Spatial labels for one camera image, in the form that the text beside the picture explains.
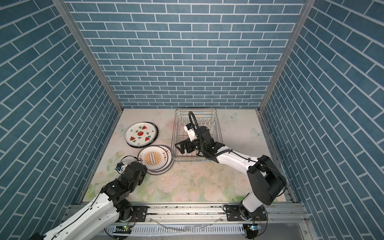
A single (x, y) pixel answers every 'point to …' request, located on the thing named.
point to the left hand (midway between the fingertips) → (149, 164)
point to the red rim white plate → (160, 173)
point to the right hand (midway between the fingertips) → (179, 141)
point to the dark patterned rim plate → (150, 144)
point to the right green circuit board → (254, 227)
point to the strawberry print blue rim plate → (140, 134)
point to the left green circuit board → (124, 229)
